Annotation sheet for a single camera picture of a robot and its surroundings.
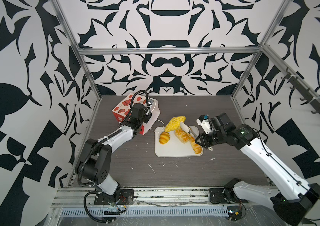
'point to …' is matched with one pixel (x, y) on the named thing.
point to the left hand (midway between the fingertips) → (144, 105)
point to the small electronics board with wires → (235, 213)
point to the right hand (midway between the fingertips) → (197, 140)
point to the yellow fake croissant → (174, 124)
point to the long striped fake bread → (197, 148)
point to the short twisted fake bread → (182, 136)
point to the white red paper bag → (120, 111)
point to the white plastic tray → (167, 145)
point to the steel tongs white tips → (192, 133)
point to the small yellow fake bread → (164, 137)
